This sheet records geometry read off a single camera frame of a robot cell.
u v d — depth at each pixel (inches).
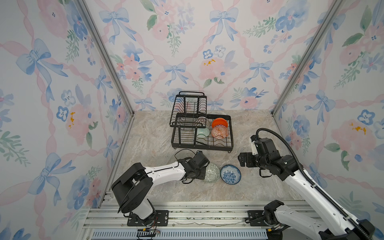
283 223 23.5
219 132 40.9
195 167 26.2
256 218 28.7
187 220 29.3
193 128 33.7
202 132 40.7
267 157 21.9
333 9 27.3
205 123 32.3
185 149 29.5
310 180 18.0
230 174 34.6
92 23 29.0
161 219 29.2
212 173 34.6
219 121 40.7
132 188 16.9
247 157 26.4
